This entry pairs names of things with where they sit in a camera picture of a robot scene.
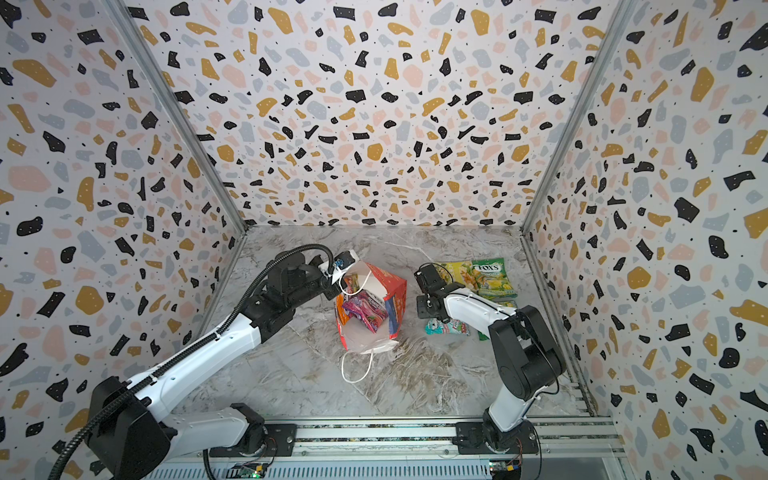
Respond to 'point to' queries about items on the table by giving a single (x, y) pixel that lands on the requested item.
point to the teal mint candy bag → (436, 326)
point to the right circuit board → (501, 469)
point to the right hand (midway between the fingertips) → (425, 301)
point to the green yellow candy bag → (490, 278)
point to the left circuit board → (251, 470)
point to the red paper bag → (358, 339)
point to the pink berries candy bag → (366, 307)
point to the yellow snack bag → (459, 272)
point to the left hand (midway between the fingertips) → (349, 255)
